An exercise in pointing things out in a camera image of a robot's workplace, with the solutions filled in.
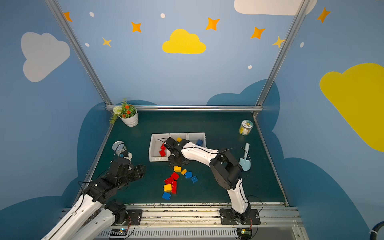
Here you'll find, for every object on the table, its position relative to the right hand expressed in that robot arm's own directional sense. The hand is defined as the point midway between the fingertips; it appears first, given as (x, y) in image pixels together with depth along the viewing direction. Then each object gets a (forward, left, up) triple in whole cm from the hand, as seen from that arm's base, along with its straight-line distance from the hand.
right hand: (177, 163), depth 90 cm
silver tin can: (+9, +39, +1) cm, 40 cm away
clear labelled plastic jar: (+29, -46, +3) cm, 55 cm away
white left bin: (+17, +17, -3) cm, 24 cm away
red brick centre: (-8, +1, -3) cm, 8 cm away
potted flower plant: (+32, +38, +10) cm, 50 cm away
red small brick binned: (+8, +11, -2) cm, 13 cm away
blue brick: (-5, -7, -3) cm, 10 cm away
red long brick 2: (-14, 0, -2) cm, 14 cm away
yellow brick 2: (-14, +4, -2) cm, 15 cm away
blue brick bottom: (-18, +4, -3) cm, 19 cm away
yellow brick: (-3, -1, -1) cm, 3 cm away
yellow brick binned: (-1, -4, +27) cm, 27 cm away
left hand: (-8, +17, +9) cm, 21 cm away
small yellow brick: (-3, -4, -4) cm, 7 cm away
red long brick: (+12, +11, -1) cm, 17 cm away
